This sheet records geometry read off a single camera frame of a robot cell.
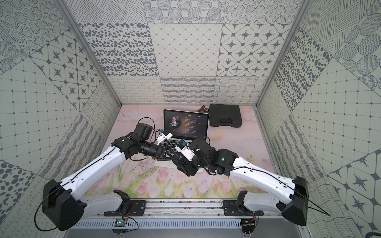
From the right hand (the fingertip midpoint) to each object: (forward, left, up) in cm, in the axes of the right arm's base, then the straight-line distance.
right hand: (184, 164), depth 69 cm
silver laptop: (+30, +4, -9) cm, 32 cm away
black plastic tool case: (+49, -27, -19) cm, 59 cm away
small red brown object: (+52, -10, -16) cm, 55 cm away
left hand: (+3, +4, +4) cm, 6 cm away
